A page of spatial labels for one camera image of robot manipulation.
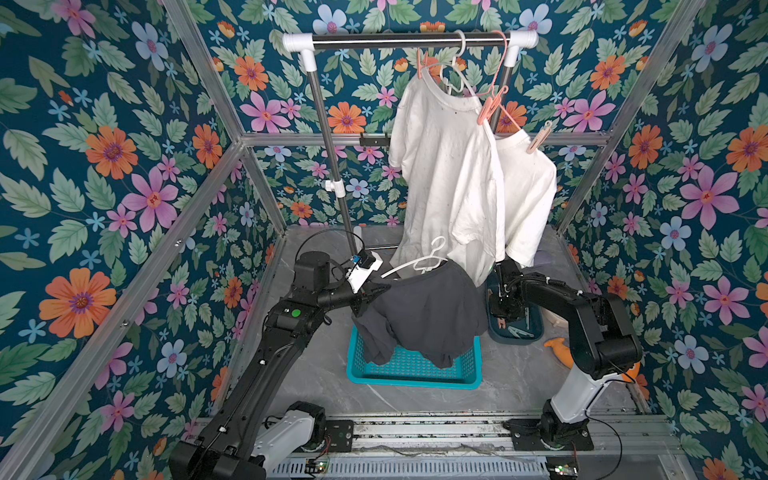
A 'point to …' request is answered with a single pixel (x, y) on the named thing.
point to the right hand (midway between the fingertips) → (505, 312)
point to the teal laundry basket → (411, 367)
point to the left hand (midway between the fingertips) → (387, 283)
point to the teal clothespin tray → (526, 330)
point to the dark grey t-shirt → (438, 312)
